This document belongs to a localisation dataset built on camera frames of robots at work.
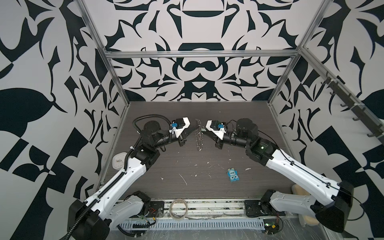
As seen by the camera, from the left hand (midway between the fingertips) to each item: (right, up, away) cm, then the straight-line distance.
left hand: (197, 121), depth 63 cm
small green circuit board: (+35, -50, +8) cm, 61 cm away
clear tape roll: (-13, -43, +10) cm, 46 cm away
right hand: (+3, -4, +2) cm, 5 cm away
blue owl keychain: (+20, -30, +21) cm, 42 cm away
